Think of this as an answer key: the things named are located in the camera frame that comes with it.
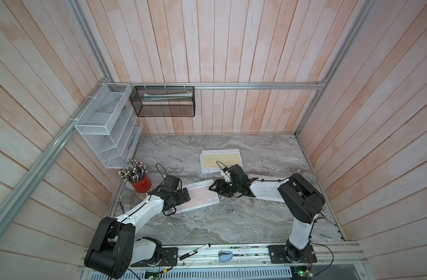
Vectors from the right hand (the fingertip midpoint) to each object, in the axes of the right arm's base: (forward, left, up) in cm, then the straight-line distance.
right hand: (212, 190), depth 91 cm
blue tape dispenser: (-30, -6, -1) cm, 31 cm away
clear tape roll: (+10, -56, -3) cm, 57 cm away
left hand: (-6, +16, -1) cm, 17 cm away
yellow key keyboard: (+20, -1, 0) cm, 20 cm away
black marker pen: (-29, +7, -2) cm, 29 cm away
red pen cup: (+1, +37, +15) cm, 40 cm away
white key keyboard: (-11, -21, +26) cm, 35 cm away
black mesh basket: (+48, +31, +23) cm, 61 cm away
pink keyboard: (-3, +6, -2) cm, 7 cm away
